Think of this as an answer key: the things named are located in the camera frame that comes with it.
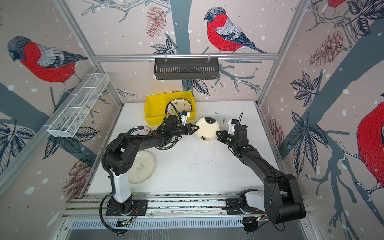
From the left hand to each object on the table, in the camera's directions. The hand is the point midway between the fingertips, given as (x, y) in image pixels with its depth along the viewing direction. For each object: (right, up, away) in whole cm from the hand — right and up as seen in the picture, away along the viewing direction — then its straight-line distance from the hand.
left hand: (199, 128), depth 87 cm
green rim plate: (-42, -3, +16) cm, 45 cm away
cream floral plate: (-14, +16, +27) cm, 34 cm away
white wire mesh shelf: (-65, +10, -11) cm, 67 cm away
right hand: (+9, -3, -1) cm, 10 cm away
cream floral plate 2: (+5, -2, 0) cm, 5 cm away
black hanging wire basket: (-9, +42, +19) cm, 47 cm away
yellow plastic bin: (-36, +15, +36) cm, 53 cm away
